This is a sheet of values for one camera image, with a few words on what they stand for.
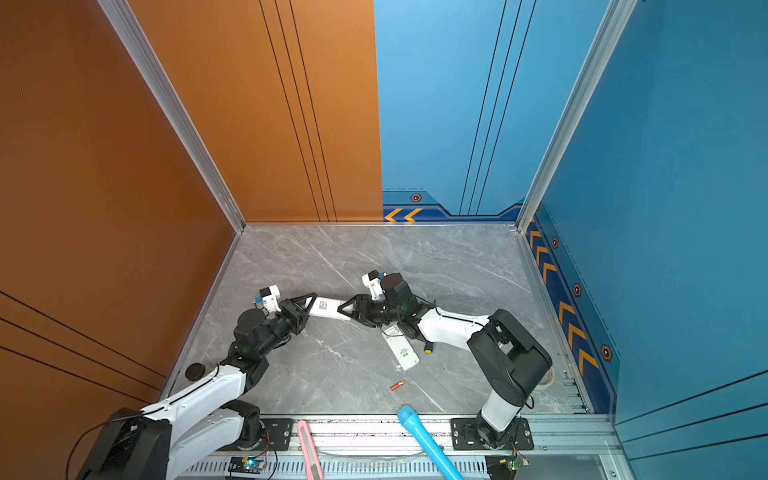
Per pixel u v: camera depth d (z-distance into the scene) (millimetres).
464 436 725
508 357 461
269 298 770
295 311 725
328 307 795
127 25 709
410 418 725
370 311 742
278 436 738
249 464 707
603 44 742
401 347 871
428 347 854
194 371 738
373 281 796
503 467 704
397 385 808
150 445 413
